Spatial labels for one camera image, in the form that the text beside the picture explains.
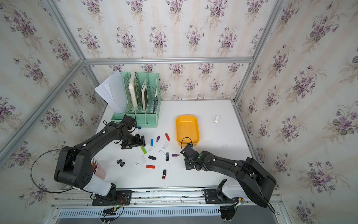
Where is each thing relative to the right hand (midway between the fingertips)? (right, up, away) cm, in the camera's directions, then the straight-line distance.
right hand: (190, 163), depth 86 cm
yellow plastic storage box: (-1, +19, +15) cm, 25 cm away
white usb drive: (-17, +10, +7) cm, 21 cm away
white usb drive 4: (-19, +6, +5) cm, 20 cm away
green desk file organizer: (-33, +45, +15) cm, 58 cm away
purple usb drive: (-22, +14, +10) cm, 28 cm away
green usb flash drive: (-31, +7, +5) cm, 32 cm away
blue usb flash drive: (-26, +12, +9) cm, 30 cm away
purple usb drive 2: (-10, +5, +2) cm, 11 cm away
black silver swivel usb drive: (-15, +4, +2) cm, 16 cm away
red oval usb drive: (-16, +15, +12) cm, 25 cm away
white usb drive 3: (-30, +2, +2) cm, 30 cm away
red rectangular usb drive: (-25, -1, -2) cm, 25 cm away
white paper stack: (-54, +47, +10) cm, 72 cm away
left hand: (-31, +11, 0) cm, 33 cm away
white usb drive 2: (-33, 0, -1) cm, 33 cm away
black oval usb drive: (-25, +3, +2) cm, 25 cm away
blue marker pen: (-36, +21, +12) cm, 43 cm away
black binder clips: (-42, +1, -2) cm, 42 cm away
